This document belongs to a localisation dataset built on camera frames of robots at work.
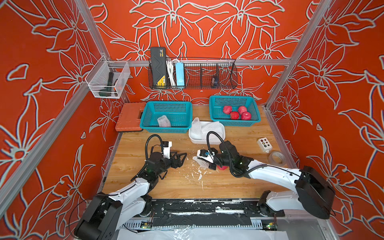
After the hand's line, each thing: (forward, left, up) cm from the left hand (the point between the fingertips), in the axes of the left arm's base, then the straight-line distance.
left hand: (182, 153), depth 83 cm
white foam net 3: (+19, -7, 0) cm, 20 cm away
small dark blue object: (+39, -17, +23) cm, 48 cm away
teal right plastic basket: (+43, -36, -8) cm, 57 cm away
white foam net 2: (+21, -20, 0) cm, 28 cm away
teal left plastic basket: (+38, +7, -9) cm, 40 cm away
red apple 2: (+35, -43, -4) cm, 56 cm away
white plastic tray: (+14, -7, -4) cm, 16 cm away
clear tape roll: (+7, -59, -8) cm, 60 cm away
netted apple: (+40, -30, -4) cm, 51 cm away
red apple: (+41, -41, -4) cm, 58 cm away
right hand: (-3, -8, +4) cm, 10 cm away
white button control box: (+13, -52, -7) cm, 54 cm away
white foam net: (-6, -12, 0) cm, 13 cm away
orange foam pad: (+28, +41, -4) cm, 50 cm away
